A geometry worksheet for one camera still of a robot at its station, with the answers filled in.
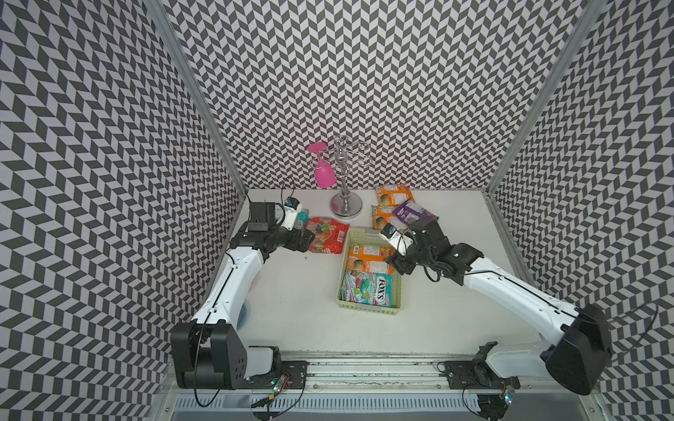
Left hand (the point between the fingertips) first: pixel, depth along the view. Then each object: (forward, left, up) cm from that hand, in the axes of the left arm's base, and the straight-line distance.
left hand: (299, 233), depth 83 cm
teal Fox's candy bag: (-13, -22, -13) cm, 28 cm away
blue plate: (-21, +18, -14) cm, 31 cm away
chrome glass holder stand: (+27, -14, -16) cm, 34 cm away
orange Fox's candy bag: (0, -23, -16) cm, 28 cm away
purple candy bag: (+21, -41, -16) cm, 49 cm away
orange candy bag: (+34, -40, -16) cm, 54 cm away
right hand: (-7, -30, -2) cm, 30 cm away
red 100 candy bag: (+8, -8, -13) cm, 17 cm away
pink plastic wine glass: (+32, -6, -2) cm, 32 cm away
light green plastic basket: (+9, -21, -14) cm, 26 cm away
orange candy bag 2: (+22, -30, -15) cm, 40 cm away
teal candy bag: (+19, +3, -16) cm, 25 cm away
